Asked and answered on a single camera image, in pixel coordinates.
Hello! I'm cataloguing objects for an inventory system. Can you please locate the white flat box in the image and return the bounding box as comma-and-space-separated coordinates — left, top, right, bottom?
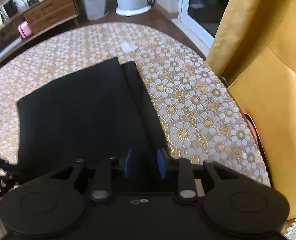
0, 37, 24, 61

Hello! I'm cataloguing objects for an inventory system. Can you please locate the pink case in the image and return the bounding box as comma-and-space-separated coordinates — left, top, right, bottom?
18, 21, 34, 39

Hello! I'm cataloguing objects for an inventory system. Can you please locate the yellow curtain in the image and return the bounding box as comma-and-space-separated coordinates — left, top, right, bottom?
206, 0, 296, 78

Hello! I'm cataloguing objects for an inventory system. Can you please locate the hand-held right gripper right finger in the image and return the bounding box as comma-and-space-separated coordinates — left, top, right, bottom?
157, 148, 243, 203

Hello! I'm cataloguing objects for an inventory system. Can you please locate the black t-shirt with red print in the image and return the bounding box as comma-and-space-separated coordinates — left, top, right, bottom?
16, 57, 168, 180

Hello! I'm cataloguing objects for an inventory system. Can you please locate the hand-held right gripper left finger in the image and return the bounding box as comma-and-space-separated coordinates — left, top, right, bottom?
47, 149, 133, 203

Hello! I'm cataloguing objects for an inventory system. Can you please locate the glass balcony door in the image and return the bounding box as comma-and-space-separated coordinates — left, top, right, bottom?
178, 0, 237, 52

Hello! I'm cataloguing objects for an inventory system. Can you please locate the yellow upholstered chair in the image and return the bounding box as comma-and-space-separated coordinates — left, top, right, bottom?
226, 46, 296, 222

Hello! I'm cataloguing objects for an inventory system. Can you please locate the wooden cabinet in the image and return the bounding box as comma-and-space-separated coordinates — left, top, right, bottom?
0, 0, 80, 65

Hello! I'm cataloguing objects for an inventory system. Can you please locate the small clear plastic packet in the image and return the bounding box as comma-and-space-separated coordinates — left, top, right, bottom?
121, 41, 138, 53

